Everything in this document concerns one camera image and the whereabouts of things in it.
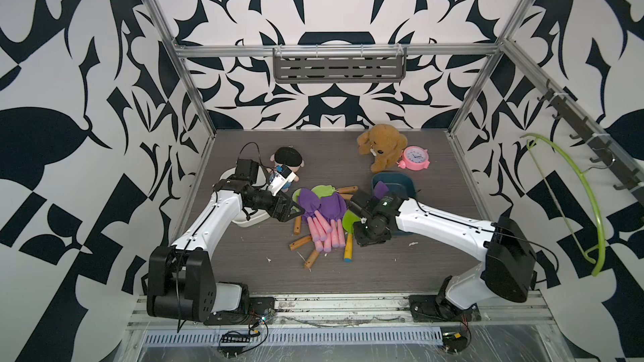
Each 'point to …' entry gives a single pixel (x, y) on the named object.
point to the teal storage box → (398, 183)
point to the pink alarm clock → (414, 157)
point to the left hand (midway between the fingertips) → (292, 202)
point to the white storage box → (246, 219)
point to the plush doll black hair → (289, 157)
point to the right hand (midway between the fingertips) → (360, 236)
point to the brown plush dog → (385, 143)
